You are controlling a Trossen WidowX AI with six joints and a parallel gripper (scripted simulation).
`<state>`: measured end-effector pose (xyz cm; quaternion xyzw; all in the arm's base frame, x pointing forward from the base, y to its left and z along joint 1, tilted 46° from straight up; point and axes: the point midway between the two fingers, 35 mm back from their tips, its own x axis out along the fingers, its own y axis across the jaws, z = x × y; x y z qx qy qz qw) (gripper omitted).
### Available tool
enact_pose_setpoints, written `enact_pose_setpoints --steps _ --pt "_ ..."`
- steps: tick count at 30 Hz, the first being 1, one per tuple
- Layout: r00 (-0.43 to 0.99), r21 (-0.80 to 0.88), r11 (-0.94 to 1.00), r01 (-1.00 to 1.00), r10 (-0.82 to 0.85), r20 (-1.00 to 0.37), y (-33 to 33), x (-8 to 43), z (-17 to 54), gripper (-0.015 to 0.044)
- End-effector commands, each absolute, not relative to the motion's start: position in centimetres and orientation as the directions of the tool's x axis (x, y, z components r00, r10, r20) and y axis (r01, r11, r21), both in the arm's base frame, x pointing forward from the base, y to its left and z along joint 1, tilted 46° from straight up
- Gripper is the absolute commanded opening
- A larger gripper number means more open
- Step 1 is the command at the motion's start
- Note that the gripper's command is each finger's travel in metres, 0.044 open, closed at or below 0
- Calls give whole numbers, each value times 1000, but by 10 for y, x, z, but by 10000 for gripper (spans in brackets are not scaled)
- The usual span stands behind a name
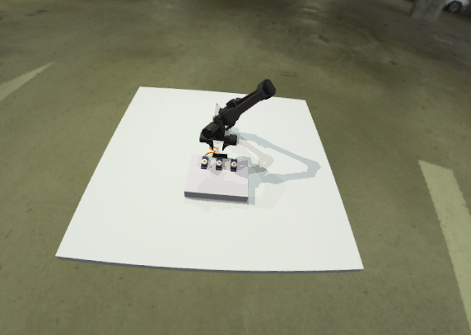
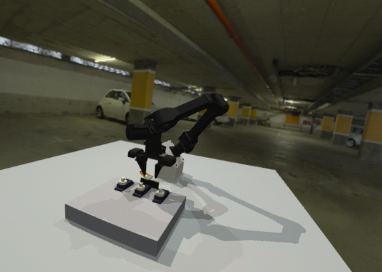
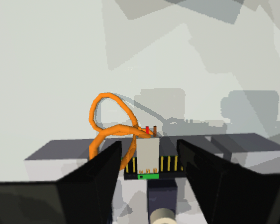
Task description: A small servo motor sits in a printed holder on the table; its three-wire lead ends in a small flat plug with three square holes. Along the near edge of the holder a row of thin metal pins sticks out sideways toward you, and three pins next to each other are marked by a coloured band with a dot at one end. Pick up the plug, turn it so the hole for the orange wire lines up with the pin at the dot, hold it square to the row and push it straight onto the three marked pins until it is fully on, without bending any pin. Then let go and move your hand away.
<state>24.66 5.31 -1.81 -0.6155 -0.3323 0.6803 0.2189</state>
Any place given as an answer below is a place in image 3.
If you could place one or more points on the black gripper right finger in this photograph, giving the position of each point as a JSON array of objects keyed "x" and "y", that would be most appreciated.
[{"x": 228, "y": 193}]

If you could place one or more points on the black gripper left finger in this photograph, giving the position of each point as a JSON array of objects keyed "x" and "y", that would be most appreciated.
[{"x": 83, "y": 196}]

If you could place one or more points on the grey flat block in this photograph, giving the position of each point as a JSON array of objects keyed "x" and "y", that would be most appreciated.
[{"x": 129, "y": 204}]

